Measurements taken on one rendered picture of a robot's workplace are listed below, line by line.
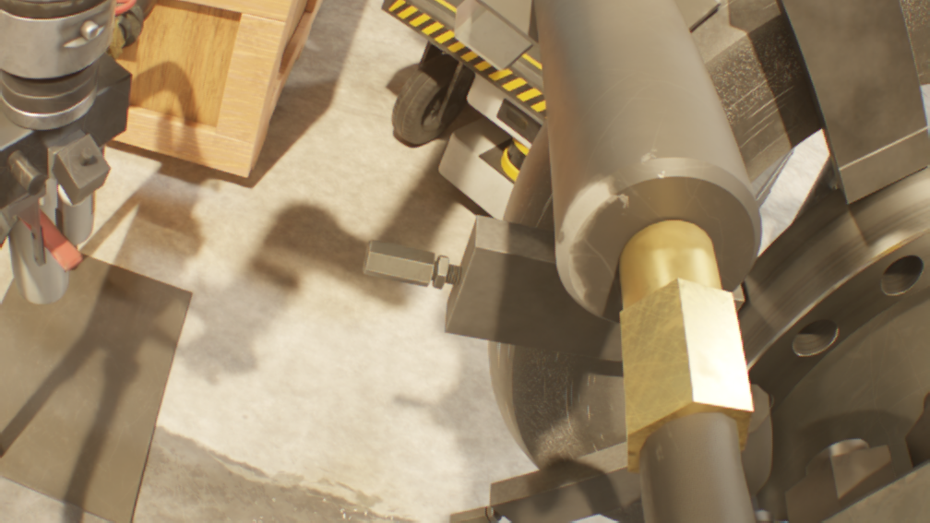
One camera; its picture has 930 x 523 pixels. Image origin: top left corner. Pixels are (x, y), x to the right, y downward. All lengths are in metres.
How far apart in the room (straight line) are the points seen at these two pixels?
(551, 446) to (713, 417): 0.49
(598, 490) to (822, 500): 0.38
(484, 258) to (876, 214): 0.26
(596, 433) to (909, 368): 0.31
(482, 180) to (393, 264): 0.89
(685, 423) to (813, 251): 0.32
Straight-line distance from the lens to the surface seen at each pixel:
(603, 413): 0.66
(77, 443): 1.04
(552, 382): 0.62
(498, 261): 0.49
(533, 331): 0.54
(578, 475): 0.71
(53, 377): 1.10
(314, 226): 1.35
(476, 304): 0.52
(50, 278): 0.84
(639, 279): 0.25
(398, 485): 1.09
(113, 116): 0.55
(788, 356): 0.53
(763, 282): 0.54
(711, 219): 0.26
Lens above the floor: 0.92
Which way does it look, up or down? 40 degrees down
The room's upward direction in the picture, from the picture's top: 23 degrees clockwise
